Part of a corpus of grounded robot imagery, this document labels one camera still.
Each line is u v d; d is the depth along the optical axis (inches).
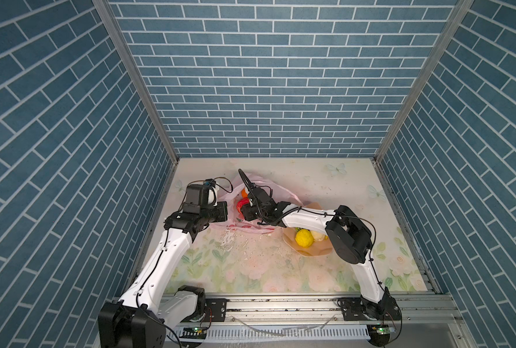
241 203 35.9
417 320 28.5
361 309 26.8
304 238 33.3
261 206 28.4
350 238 21.0
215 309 29.0
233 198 31.4
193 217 21.6
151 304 15.5
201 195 23.9
